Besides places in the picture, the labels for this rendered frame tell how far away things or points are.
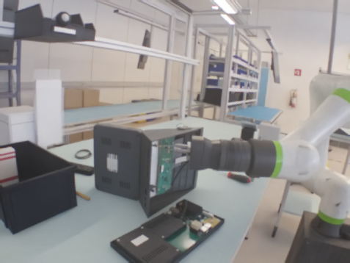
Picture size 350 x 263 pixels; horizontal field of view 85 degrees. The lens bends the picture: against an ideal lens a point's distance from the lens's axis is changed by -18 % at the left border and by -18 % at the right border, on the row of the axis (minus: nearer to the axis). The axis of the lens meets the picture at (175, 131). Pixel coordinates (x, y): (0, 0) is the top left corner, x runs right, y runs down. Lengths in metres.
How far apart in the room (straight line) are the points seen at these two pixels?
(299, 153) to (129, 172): 0.44
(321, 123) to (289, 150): 0.25
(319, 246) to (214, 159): 0.68
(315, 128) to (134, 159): 0.55
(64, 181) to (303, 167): 0.58
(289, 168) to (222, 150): 0.17
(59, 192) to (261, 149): 0.49
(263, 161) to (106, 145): 0.41
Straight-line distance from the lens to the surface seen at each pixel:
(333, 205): 1.03
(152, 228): 0.53
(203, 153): 0.52
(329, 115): 0.80
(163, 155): 0.58
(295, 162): 0.56
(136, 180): 0.64
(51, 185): 0.59
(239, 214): 0.67
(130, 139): 0.61
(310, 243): 1.05
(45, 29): 0.72
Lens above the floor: 1.35
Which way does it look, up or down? 13 degrees down
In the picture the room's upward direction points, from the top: 5 degrees clockwise
